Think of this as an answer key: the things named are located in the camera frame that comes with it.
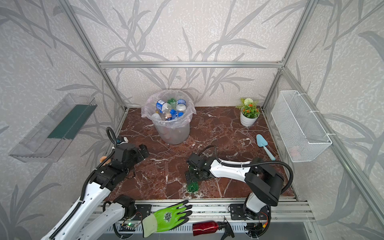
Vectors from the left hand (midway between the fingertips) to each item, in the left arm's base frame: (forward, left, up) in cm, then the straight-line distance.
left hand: (143, 145), depth 77 cm
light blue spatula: (+13, -71, -18) cm, 74 cm away
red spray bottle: (-34, -36, -13) cm, 51 cm away
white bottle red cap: (+16, -5, +4) cm, 17 cm away
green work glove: (-31, -14, -16) cm, 38 cm away
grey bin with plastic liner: (+12, -13, -4) cm, 18 cm away
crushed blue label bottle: (+22, -19, +8) cm, 30 cm away
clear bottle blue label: (+21, -9, +7) cm, 24 cm away
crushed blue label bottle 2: (+18, -15, +5) cm, 24 cm away
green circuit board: (-34, +4, -20) cm, 39 cm away
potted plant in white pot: (+27, -62, -3) cm, 68 cm away
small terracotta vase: (-4, +24, -8) cm, 25 cm away
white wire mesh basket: (-2, -72, +18) cm, 75 cm away
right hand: (-9, -26, -16) cm, 32 cm away
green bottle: (-17, -26, -13) cm, 34 cm away
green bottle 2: (+30, -12, +3) cm, 32 cm away
